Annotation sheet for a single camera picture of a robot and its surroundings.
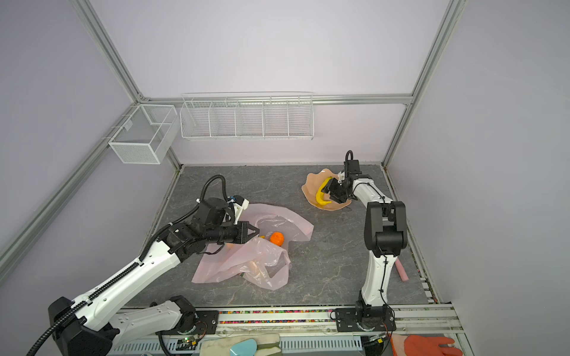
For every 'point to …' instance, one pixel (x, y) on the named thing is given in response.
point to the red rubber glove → (423, 345)
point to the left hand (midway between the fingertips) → (258, 233)
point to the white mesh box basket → (147, 135)
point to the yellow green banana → (320, 196)
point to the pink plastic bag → (263, 259)
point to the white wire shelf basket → (247, 116)
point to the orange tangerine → (277, 238)
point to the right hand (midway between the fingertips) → (325, 190)
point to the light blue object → (247, 347)
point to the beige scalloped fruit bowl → (312, 182)
